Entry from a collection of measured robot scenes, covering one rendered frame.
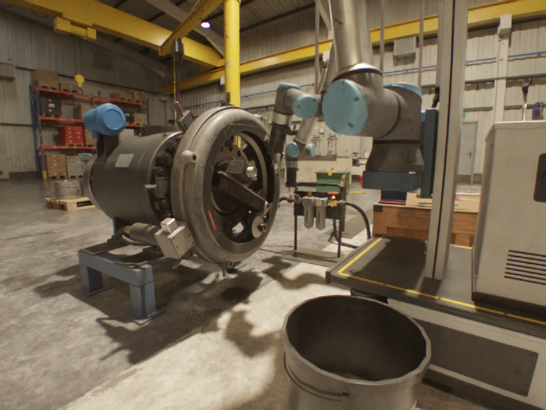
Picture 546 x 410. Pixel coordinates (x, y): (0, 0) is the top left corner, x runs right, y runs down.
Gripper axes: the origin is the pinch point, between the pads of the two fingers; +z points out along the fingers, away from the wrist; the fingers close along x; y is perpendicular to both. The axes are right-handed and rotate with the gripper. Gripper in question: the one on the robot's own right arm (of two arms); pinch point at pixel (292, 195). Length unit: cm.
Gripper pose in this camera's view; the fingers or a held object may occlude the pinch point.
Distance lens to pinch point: 196.3
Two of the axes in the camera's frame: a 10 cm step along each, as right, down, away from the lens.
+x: 8.8, 0.8, -4.7
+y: -4.8, 1.4, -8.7
